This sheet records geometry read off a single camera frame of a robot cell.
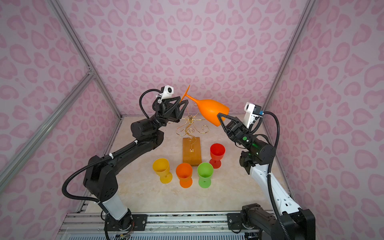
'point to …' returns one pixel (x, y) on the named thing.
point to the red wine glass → (217, 152)
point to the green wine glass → (205, 170)
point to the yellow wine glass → (161, 166)
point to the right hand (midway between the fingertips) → (217, 120)
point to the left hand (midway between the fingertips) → (180, 104)
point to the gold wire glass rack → (187, 128)
